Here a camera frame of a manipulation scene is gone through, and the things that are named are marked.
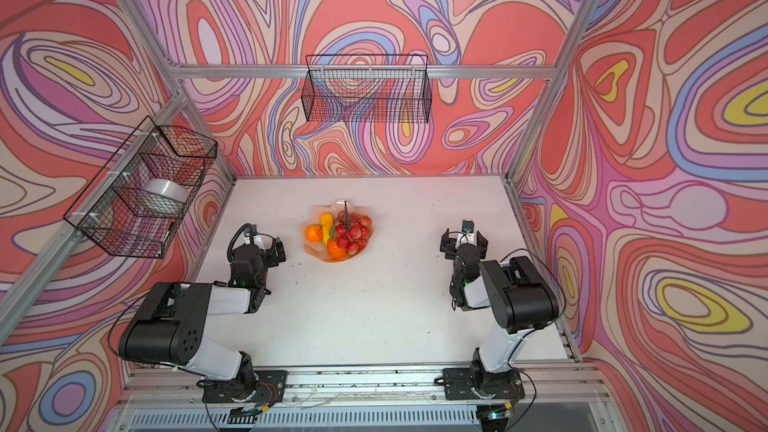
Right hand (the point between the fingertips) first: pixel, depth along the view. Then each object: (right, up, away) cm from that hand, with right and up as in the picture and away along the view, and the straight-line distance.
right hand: (464, 235), depth 95 cm
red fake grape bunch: (-36, +2, -6) cm, 36 cm away
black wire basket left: (-88, +10, -21) cm, 91 cm away
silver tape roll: (-79, +12, -25) cm, 83 cm away
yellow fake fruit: (-45, +4, +3) cm, 46 cm away
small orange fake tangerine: (-49, +1, +1) cm, 49 cm away
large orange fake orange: (-41, -4, -4) cm, 42 cm away
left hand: (-63, -1, -2) cm, 63 cm away
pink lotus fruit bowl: (-47, -5, +1) cm, 47 cm away
